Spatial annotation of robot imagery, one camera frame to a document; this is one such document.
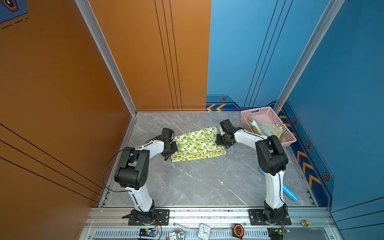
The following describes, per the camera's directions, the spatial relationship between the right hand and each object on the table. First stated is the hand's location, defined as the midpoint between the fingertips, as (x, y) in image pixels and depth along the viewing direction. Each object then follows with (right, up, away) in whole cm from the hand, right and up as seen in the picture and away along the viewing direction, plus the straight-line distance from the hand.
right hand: (218, 141), depth 102 cm
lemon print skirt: (-14, -2, -3) cm, 14 cm away
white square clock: (-11, -38, -34) cm, 52 cm away
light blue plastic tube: (+33, -24, -23) cm, 47 cm away
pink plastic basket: (+36, +14, +11) cm, 41 cm away
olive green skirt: (+23, +10, -6) cm, 26 cm away
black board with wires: (+23, -40, -33) cm, 56 cm away
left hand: (-29, -4, -3) cm, 29 cm away
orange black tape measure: (+4, -37, -35) cm, 51 cm away
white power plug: (-23, -35, -39) cm, 58 cm away
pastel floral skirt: (+37, +8, +4) cm, 38 cm away
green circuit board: (-38, -40, -32) cm, 64 cm away
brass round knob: (+37, -35, -33) cm, 60 cm away
